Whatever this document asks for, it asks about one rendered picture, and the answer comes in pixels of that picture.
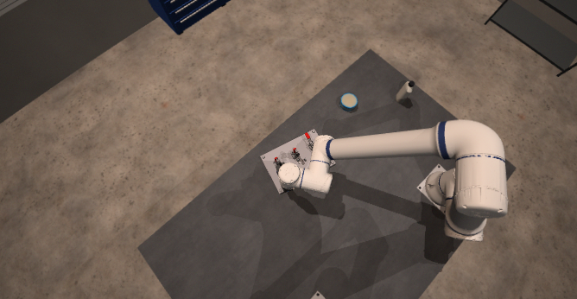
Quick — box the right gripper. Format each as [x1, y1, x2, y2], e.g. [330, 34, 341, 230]
[276, 162, 295, 193]

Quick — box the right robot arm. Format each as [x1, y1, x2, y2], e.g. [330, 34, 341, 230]
[278, 120, 508, 241]

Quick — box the white plastic bottle with black cap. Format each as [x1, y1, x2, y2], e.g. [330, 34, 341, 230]
[396, 80, 415, 104]

